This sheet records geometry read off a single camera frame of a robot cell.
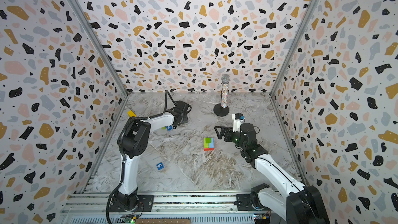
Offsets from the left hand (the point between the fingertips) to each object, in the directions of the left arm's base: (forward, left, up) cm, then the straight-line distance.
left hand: (183, 116), depth 103 cm
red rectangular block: (-23, -16, -2) cm, 28 cm away
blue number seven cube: (-7, +9, -3) cm, 12 cm away
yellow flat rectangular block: (+4, +37, -2) cm, 37 cm away
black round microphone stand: (+7, -25, -4) cm, 26 cm away
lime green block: (-21, -15, 0) cm, 26 cm away
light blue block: (-22, -18, +1) cm, 28 cm away
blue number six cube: (-32, +11, -3) cm, 34 cm away
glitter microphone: (+4, -26, +27) cm, 37 cm away
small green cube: (-18, -16, 0) cm, 24 cm away
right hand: (-18, -22, +16) cm, 32 cm away
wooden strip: (-57, +4, 0) cm, 57 cm away
